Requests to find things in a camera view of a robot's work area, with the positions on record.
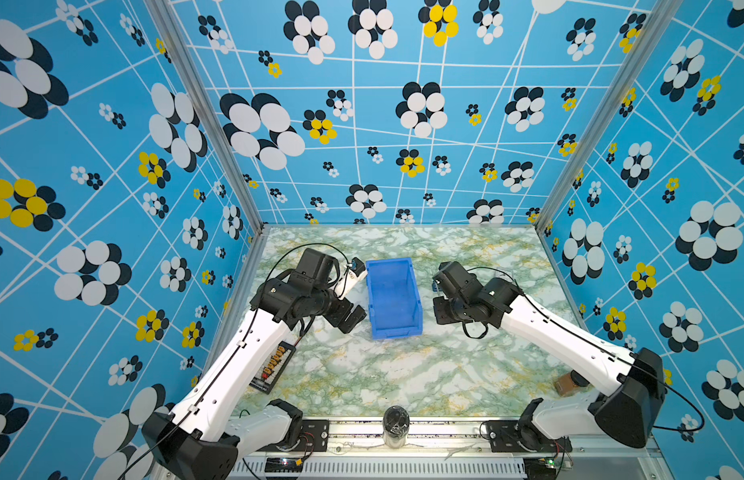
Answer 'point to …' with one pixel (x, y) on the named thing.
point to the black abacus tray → (272, 367)
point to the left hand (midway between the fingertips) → (352, 301)
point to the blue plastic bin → (394, 299)
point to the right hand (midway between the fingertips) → (441, 310)
